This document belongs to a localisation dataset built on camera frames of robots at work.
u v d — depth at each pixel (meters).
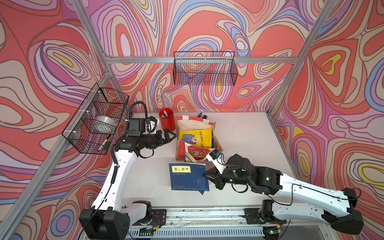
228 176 0.54
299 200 0.45
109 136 0.75
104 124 0.69
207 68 0.96
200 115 1.15
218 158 0.55
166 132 0.65
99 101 0.81
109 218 0.36
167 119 0.99
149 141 0.61
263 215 0.66
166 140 0.64
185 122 0.90
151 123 0.67
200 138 0.91
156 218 0.73
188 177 0.65
